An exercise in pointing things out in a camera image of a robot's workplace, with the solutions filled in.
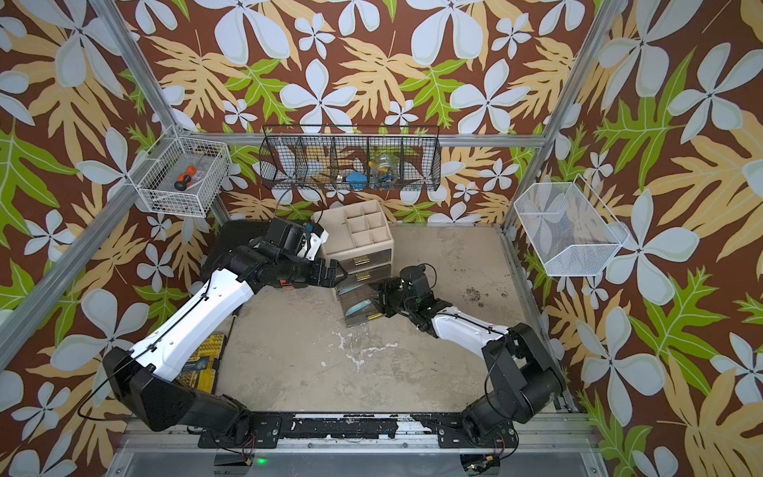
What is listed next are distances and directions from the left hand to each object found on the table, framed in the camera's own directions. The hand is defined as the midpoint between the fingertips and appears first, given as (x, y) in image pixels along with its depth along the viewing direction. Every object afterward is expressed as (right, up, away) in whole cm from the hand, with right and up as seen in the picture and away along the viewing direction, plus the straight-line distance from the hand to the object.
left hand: (336, 269), depth 75 cm
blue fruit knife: (+7, -12, +20) cm, 25 cm away
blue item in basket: (+4, +28, +20) cm, 35 cm away
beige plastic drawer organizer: (+5, +8, +9) cm, 14 cm away
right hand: (+7, -5, +9) cm, 12 cm away
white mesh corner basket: (+65, +11, +7) cm, 66 cm away
